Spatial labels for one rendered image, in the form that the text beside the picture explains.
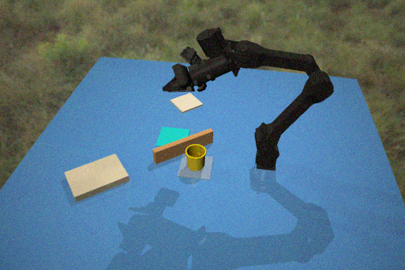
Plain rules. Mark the beige flat rectangular block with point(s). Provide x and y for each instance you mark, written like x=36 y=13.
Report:
x=96 y=177

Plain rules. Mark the cream flat square tile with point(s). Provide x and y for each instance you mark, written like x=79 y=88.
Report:
x=186 y=102

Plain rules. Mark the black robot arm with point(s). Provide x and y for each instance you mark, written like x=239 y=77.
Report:
x=251 y=55

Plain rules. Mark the yellow cup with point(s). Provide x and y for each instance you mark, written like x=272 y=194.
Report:
x=195 y=157

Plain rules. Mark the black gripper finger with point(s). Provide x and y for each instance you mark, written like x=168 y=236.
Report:
x=189 y=89
x=172 y=85

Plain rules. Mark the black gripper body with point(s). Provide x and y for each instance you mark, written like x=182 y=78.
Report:
x=197 y=76

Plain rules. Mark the brown wooden plank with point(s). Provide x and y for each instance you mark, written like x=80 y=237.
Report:
x=177 y=148

